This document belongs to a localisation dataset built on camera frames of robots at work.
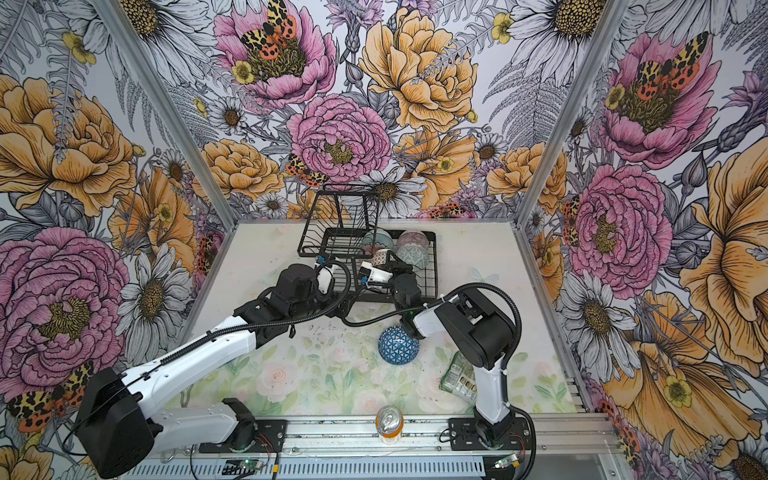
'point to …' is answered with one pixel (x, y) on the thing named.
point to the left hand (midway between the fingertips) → (341, 297)
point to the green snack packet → (460, 379)
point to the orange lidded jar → (389, 420)
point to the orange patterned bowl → (380, 257)
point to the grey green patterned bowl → (414, 253)
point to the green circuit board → (241, 466)
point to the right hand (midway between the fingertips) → (396, 254)
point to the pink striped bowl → (412, 237)
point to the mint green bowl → (379, 238)
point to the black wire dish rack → (336, 226)
